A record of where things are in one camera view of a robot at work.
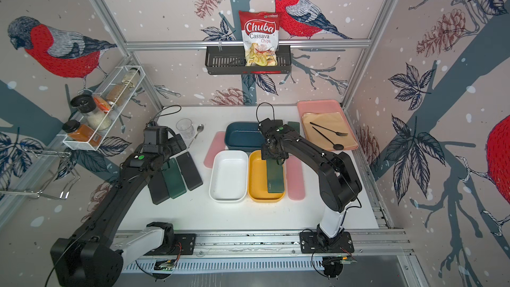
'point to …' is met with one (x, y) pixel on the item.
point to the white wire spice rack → (131, 76)
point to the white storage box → (229, 176)
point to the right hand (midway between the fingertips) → (270, 154)
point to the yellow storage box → (257, 180)
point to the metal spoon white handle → (200, 128)
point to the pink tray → (323, 106)
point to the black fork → (339, 133)
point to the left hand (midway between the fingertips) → (175, 138)
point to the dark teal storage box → (244, 135)
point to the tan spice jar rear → (117, 94)
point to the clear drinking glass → (185, 126)
